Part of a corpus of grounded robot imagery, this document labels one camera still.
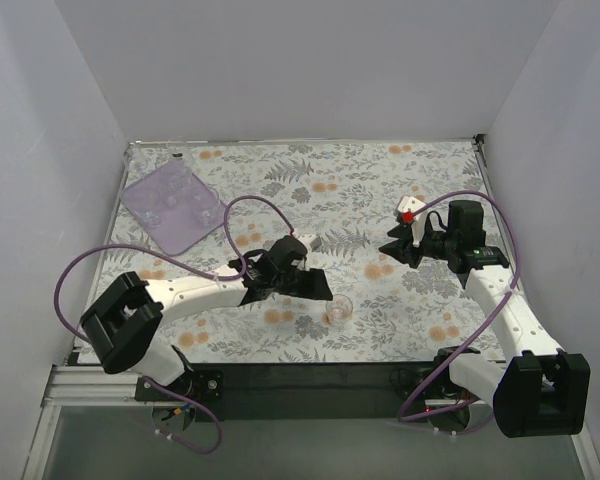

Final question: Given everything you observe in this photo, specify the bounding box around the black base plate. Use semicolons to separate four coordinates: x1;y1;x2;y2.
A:
132;362;481;426

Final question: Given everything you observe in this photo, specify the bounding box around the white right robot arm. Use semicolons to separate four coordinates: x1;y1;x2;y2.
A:
380;190;591;438

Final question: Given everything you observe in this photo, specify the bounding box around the clear faceted tumbler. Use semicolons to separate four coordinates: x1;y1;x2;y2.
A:
194;188;222;226

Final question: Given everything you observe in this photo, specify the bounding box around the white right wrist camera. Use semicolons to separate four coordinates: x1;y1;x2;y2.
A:
396;196;426;248

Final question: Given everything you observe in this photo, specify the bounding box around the aluminium frame rail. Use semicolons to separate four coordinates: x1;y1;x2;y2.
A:
22;363;146;480

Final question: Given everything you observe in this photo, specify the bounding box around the small shot glass front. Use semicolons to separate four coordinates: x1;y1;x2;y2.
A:
325;294;353;326

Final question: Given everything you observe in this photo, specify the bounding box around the lilac plastic tray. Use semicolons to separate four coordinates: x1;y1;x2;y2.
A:
121;162;226;256

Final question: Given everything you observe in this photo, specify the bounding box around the small shot glass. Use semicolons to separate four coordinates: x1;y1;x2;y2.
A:
162;192;180;210
325;294;353;326

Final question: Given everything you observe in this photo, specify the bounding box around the floral tablecloth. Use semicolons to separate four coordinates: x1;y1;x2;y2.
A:
92;141;486;363

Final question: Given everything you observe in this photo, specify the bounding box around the clear wine goblet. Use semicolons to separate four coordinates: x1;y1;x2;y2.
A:
137;188;162;228

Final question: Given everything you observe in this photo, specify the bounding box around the tall plain flute glass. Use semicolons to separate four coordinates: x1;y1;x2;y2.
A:
124;143;152;178

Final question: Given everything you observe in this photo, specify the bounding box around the clear ribbed tumbler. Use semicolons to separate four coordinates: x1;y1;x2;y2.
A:
161;158;192;193

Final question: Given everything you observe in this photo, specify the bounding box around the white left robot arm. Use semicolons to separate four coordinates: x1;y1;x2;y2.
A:
80;235;333;387

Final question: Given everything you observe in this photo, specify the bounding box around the labelled champagne flute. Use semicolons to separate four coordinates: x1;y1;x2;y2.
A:
166;139;190;169

